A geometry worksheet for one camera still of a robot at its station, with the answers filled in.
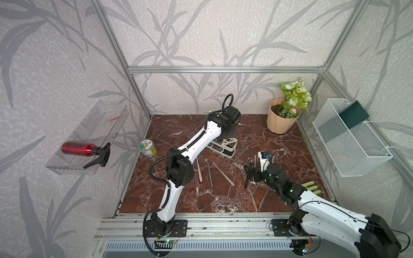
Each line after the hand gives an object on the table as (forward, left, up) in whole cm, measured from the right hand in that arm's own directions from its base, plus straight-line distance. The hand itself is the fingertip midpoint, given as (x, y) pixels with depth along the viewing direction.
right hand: (251, 163), depth 82 cm
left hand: (+15, +12, +5) cm, 20 cm away
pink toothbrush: (-1, +27, -12) cm, 30 cm away
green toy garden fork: (-9, -33, -13) cm, 36 cm away
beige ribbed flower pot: (+29, -21, -2) cm, 36 cm away
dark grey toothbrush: (+8, +25, -11) cm, 28 cm away
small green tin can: (+13, +59, -4) cm, 60 cm away
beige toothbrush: (-4, +11, -12) cm, 17 cm away
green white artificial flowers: (+34, -29, +15) cm, 47 cm away
